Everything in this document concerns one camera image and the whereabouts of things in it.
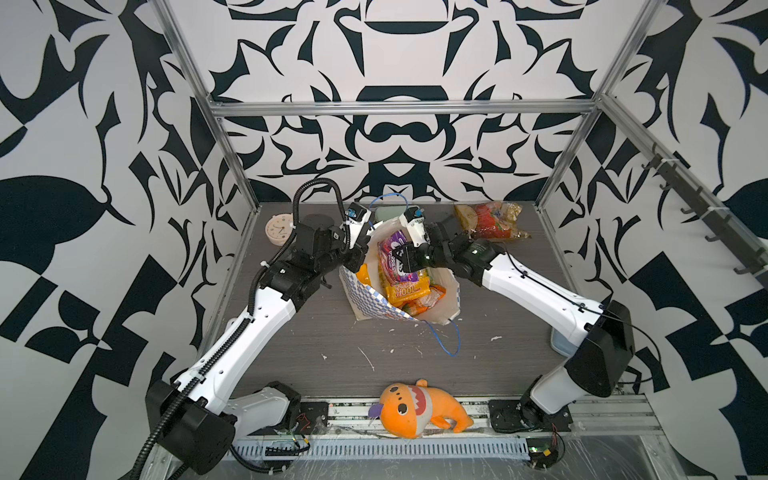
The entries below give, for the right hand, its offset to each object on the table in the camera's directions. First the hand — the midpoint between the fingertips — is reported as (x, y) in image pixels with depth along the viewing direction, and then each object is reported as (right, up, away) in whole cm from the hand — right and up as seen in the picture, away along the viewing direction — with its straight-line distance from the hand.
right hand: (395, 252), depth 77 cm
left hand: (-7, +5, -5) cm, 10 cm away
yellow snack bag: (+5, -11, +13) cm, 17 cm away
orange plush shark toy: (+3, -35, -9) cm, 36 cm away
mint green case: (-3, +12, +36) cm, 39 cm away
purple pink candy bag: (-1, -5, +1) cm, 5 cm away
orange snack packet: (-8, -6, +5) cm, 12 cm away
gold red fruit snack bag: (+37, +10, +31) cm, 49 cm away
